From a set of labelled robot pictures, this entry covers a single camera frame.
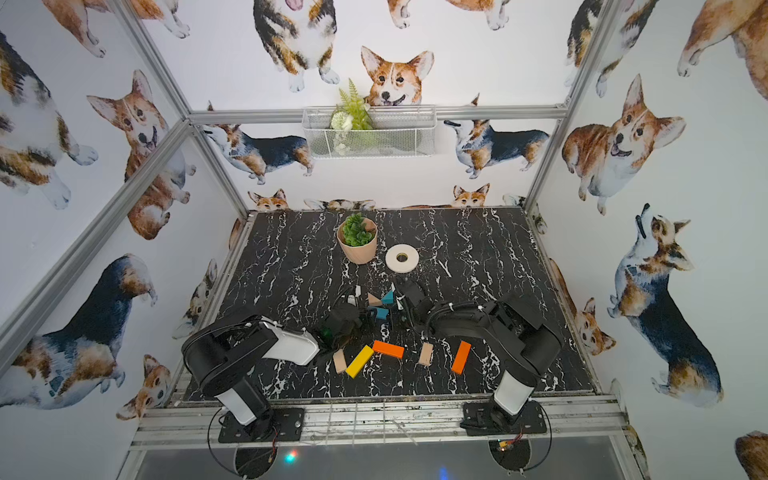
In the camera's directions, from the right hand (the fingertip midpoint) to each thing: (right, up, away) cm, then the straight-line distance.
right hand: (386, 317), depth 90 cm
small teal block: (0, +5, +3) cm, 6 cm away
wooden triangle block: (-4, +4, +3) cm, 7 cm away
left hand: (-2, +2, +1) cm, 3 cm away
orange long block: (+1, -8, -4) cm, 9 cm away
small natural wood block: (-13, -10, -7) cm, 18 cm away
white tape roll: (+5, +17, +16) cm, 24 cm away
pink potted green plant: (-10, +24, +5) cm, 26 cm away
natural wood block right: (+12, -9, -6) cm, 16 cm away
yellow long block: (-7, -11, -6) cm, 14 cm away
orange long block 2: (+22, -9, -6) cm, 24 cm away
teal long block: (-2, +1, +3) cm, 3 cm away
